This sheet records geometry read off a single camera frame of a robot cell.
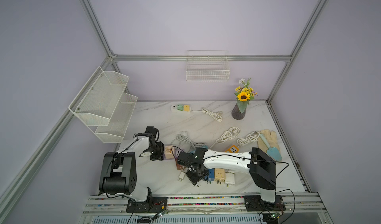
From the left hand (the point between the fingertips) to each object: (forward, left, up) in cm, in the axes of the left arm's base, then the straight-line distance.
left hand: (164, 154), depth 91 cm
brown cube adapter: (-9, -10, +4) cm, 14 cm away
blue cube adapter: (-14, -28, +4) cm, 32 cm away
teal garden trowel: (+2, -69, -1) cm, 69 cm away
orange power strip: (+3, -43, +2) cm, 43 cm away
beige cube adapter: (-14, -32, +4) cm, 35 cm away
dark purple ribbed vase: (+30, -50, +3) cm, 58 cm away
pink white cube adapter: (-2, -4, +8) cm, 9 cm away
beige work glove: (+12, -71, -1) cm, 72 cm away
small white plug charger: (-14, -12, +1) cm, 18 cm away
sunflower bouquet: (+28, -50, +24) cm, 62 cm away
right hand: (-16, -21, +2) cm, 26 cm away
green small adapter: (+34, -8, +6) cm, 36 cm away
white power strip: (+36, -3, +2) cm, 36 cm away
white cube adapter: (-15, -38, +2) cm, 41 cm away
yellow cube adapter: (+34, -13, +5) cm, 37 cm away
